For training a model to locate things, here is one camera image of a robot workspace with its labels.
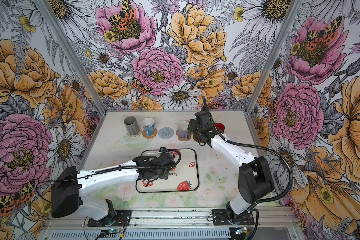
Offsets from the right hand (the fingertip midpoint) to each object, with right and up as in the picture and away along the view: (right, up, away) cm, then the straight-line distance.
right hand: (194, 127), depth 88 cm
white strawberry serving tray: (-6, -29, -1) cm, 30 cm away
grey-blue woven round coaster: (-19, -4, +20) cm, 28 cm away
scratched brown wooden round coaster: (+1, -7, +17) cm, 19 cm away
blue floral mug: (-29, +1, +11) cm, 31 cm away
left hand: (-18, -24, -8) cm, 31 cm away
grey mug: (-41, +2, +11) cm, 42 cm away
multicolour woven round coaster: (-40, -6, +12) cm, 42 cm away
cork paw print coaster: (-7, -8, +14) cm, 18 cm away
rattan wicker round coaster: (-29, -6, +17) cm, 34 cm away
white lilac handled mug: (-7, -1, +20) cm, 21 cm away
